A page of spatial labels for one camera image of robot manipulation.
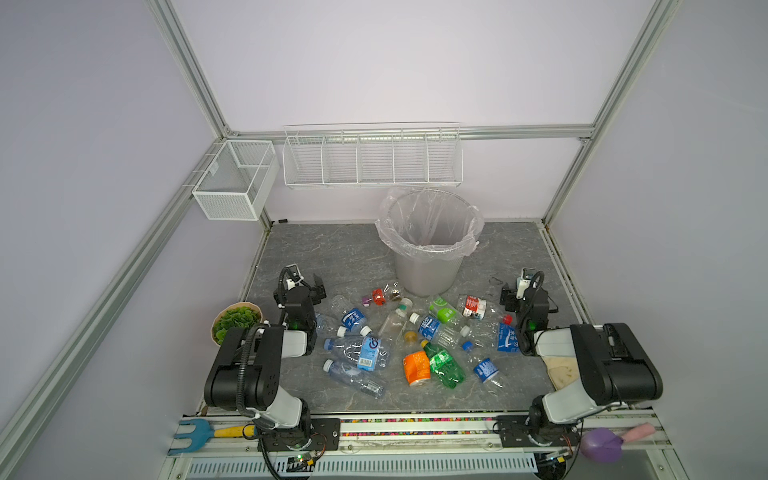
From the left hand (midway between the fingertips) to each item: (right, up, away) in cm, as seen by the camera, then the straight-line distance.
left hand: (302, 280), depth 92 cm
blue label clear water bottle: (+8, -12, -4) cm, 15 cm away
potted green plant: (-16, -9, -9) cm, 20 cm away
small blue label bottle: (+53, -22, -13) cm, 59 cm away
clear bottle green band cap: (+29, -13, +1) cm, 32 cm away
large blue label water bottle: (+21, -19, -9) cm, 30 cm away
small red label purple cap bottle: (+28, -4, +2) cm, 28 cm away
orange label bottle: (+35, -21, -11) cm, 42 cm away
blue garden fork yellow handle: (-19, -36, -18) cm, 45 cm away
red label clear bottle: (+54, -8, -1) cm, 55 cm away
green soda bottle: (+43, -22, -10) cm, 49 cm away
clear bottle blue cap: (+19, -25, -13) cm, 34 cm away
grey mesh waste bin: (+40, 0, +1) cm, 40 cm away
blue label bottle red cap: (+62, -16, -7) cm, 64 cm away
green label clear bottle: (+45, -11, -3) cm, 46 cm away
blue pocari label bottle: (+39, -13, -5) cm, 42 cm away
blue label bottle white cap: (+16, -12, -4) cm, 20 cm away
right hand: (+70, -2, +1) cm, 70 cm away
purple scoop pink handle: (+79, -38, -21) cm, 90 cm away
